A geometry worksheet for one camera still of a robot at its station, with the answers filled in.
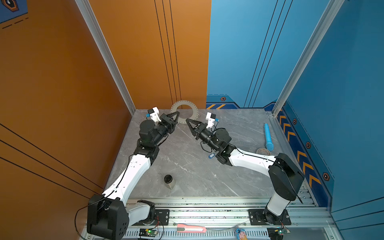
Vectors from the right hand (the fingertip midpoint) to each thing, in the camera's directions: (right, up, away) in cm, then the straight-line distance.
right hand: (184, 121), depth 69 cm
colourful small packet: (+26, -51, -2) cm, 57 cm away
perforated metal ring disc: (+5, +4, +4) cm, 8 cm away
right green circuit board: (+44, -54, +1) cm, 69 cm away
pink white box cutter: (-1, -51, +1) cm, 51 cm away
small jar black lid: (-9, -31, +7) cm, 33 cm away
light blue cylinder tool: (+53, -15, +27) cm, 62 cm away
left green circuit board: (-18, -53, +1) cm, 56 cm away
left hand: (-2, +5, +1) cm, 5 cm away
